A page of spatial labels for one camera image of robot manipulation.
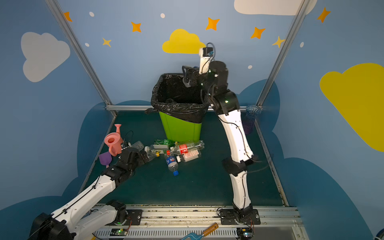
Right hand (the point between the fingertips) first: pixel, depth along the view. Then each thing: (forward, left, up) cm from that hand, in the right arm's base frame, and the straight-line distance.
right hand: (193, 64), depth 62 cm
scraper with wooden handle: (-54, -9, -54) cm, 77 cm away
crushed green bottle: (-5, +20, -53) cm, 57 cm away
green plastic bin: (-2, +9, -44) cm, 45 cm away
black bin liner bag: (+17, +17, -32) cm, 40 cm away
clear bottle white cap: (-9, +36, -52) cm, 64 cm away
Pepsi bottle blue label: (-21, +12, -54) cm, 59 cm away
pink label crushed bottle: (-15, +1, -52) cm, 54 cm away
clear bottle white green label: (-9, +25, -53) cm, 60 cm away
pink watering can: (-12, +48, -44) cm, 67 cm away
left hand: (-21, +29, -45) cm, 57 cm away
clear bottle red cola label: (-13, +6, -46) cm, 48 cm away
